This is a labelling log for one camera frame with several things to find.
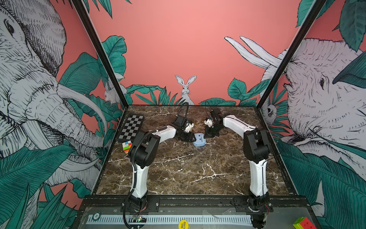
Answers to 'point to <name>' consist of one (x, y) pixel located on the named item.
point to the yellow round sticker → (183, 224)
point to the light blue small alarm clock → (200, 141)
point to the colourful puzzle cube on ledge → (303, 223)
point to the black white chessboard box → (130, 126)
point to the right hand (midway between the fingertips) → (203, 134)
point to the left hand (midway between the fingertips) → (195, 137)
